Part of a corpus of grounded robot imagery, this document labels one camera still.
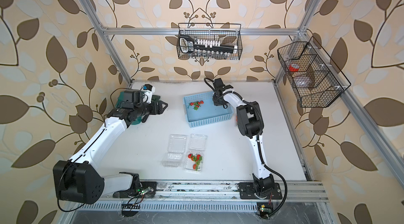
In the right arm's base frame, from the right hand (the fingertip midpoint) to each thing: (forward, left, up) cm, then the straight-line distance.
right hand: (221, 101), depth 107 cm
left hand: (-15, +35, +20) cm, 43 cm away
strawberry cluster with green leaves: (-2, +17, +1) cm, 17 cm away
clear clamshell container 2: (-30, +16, -1) cm, 34 cm away
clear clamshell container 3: (-31, +28, -1) cm, 41 cm away
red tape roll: (-3, -37, +31) cm, 48 cm away
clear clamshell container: (-15, -8, -1) cm, 17 cm away
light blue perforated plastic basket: (-6, +15, -1) cm, 16 cm away
